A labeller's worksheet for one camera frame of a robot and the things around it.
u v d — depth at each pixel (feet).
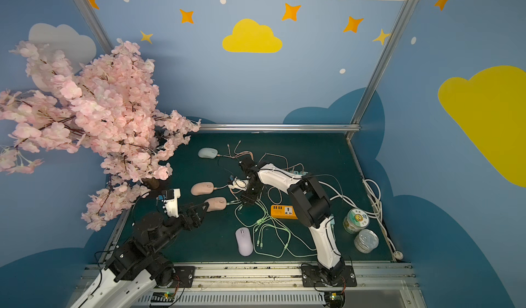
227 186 3.23
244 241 2.63
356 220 2.64
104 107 1.49
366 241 2.57
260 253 2.63
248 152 3.62
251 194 2.74
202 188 3.14
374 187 3.34
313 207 1.77
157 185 3.17
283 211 2.90
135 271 1.67
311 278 2.42
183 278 2.41
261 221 2.90
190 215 2.09
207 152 3.64
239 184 2.73
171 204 2.08
